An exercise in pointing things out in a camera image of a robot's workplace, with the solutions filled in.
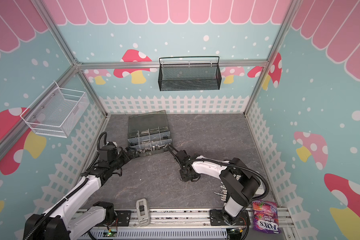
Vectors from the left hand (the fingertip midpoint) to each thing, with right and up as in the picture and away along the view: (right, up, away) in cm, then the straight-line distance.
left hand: (132, 155), depth 86 cm
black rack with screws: (+52, -20, -4) cm, 56 cm away
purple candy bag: (+70, -28, -14) cm, 77 cm away
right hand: (+31, -13, +2) cm, 34 cm away
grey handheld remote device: (+10, -26, -12) cm, 30 cm away
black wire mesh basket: (+34, +51, +8) cm, 61 cm away
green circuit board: (-6, -36, -14) cm, 39 cm away
